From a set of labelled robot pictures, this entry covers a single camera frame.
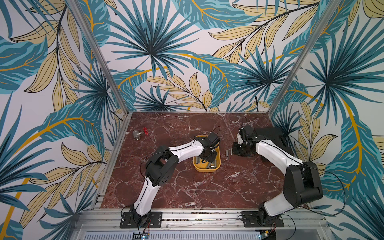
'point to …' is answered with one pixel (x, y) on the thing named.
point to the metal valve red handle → (136, 134)
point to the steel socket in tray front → (211, 165)
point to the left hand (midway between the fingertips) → (210, 160)
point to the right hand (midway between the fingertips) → (234, 151)
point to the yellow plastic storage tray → (202, 167)
